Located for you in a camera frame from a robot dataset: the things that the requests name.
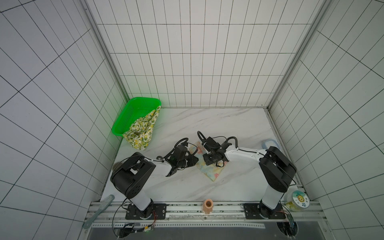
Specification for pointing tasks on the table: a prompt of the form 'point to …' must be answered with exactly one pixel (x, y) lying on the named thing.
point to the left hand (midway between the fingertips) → (197, 162)
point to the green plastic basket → (135, 108)
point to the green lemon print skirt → (140, 133)
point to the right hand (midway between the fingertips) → (207, 158)
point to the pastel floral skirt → (211, 171)
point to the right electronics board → (289, 228)
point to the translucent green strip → (87, 223)
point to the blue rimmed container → (267, 143)
